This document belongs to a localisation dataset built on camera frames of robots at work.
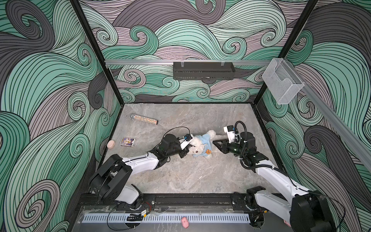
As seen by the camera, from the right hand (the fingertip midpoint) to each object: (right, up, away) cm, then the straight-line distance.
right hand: (214, 142), depth 81 cm
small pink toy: (-17, -35, -14) cm, 42 cm away
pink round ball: (-66, -4, +12) cm, 67 cm away
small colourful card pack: (-55, -3, +14) cm, 57 cm away
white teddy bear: (-7, -2, 0) cm, 7 cm away
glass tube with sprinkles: (-48, +12, +26) cm, 56 cm away
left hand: (-13, -1, +2) cm, 13 cm away
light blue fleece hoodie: (-4, +1, +2) cm, 5 cm away
